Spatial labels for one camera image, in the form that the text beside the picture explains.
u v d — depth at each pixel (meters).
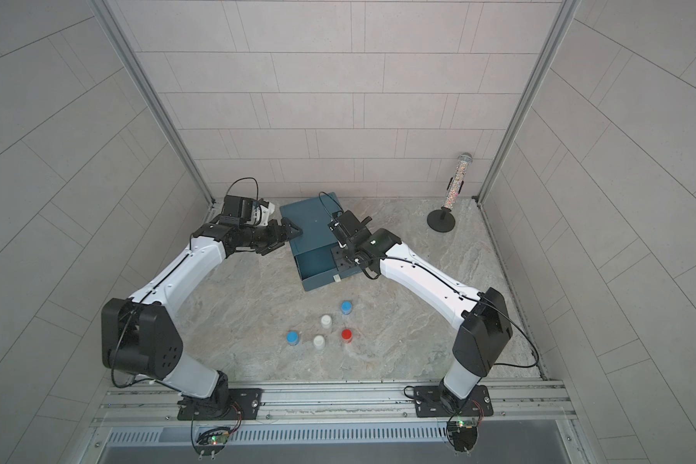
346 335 0.81
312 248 0.77
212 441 0.65
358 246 0.56
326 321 0.83
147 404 0.72
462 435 0.68
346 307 0.85
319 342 0.79
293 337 0.80
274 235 0.73
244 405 0.71
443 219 1.09
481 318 0.44
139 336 0.42
